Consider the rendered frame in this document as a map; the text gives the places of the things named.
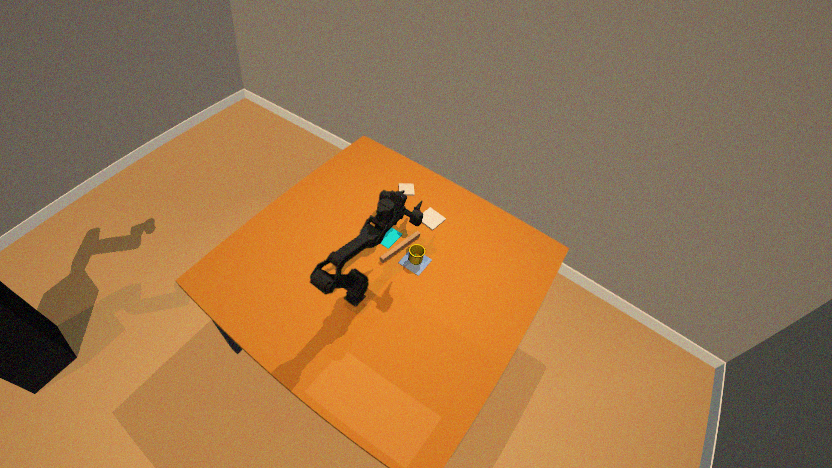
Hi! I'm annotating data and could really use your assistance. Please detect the beige flat rectangular pad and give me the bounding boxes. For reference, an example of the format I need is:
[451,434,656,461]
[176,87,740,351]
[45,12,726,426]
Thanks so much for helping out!
[422,207,446,231]

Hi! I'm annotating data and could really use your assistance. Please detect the beige flat slab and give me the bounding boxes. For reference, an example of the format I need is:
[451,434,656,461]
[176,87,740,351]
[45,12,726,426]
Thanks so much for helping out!
[398,183,415,196]

